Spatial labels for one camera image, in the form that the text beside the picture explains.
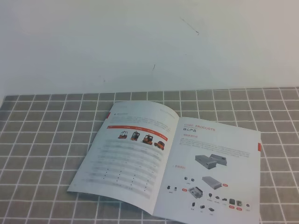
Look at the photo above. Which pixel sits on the white product brochure book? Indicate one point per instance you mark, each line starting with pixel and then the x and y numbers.
pixel 183 169

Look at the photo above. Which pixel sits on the grey checked tablecloth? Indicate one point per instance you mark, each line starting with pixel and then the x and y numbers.
pixel 43 139

